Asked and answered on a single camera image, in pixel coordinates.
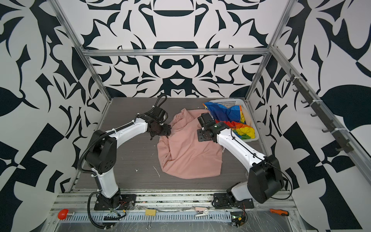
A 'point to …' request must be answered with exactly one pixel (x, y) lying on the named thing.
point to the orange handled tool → (279, 211)
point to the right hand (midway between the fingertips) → (204, 133)
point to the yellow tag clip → (150, 212)
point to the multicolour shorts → (232, 116)
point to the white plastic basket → (249, 117)
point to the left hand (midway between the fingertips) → (166, 129)
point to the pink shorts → (180, 155)
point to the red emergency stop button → (63, 213)
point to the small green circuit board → (237, 218)
